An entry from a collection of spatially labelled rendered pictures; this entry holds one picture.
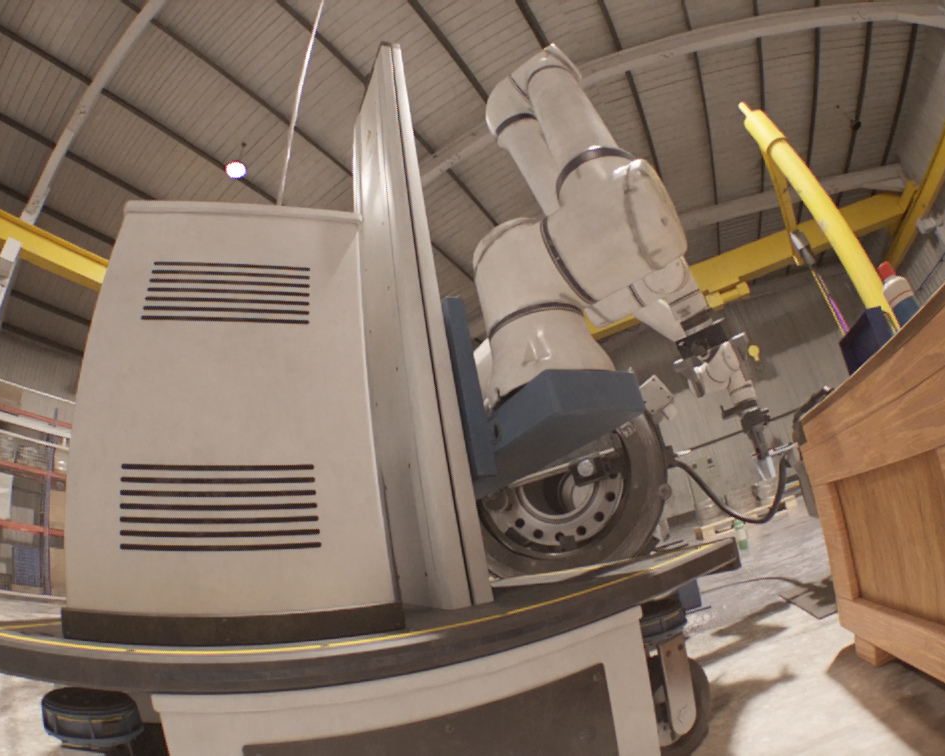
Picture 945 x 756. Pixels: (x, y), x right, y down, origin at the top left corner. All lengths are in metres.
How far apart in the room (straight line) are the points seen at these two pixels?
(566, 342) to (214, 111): 8.72
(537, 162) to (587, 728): 1.03
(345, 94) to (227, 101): 2.18
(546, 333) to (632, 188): 0.23
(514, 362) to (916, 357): 0.49
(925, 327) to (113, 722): 0.83
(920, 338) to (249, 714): 0.67
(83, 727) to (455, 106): 9.43
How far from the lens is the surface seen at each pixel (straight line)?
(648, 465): 1.41
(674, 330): 1.34
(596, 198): 0.63
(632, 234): 0.60
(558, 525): 1.56
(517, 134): 1.12
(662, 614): 0.62
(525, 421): 0.56
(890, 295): 1.07
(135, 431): 0.49
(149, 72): 8.96
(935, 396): 0.53
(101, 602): 0.48
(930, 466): 0.61
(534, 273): 0.64
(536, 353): 0.59
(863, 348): 1.01
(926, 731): 0.68
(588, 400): 0.55
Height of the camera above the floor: 0.38
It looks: 23 degrees up
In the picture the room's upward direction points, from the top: 11 degrees counter-clockwise
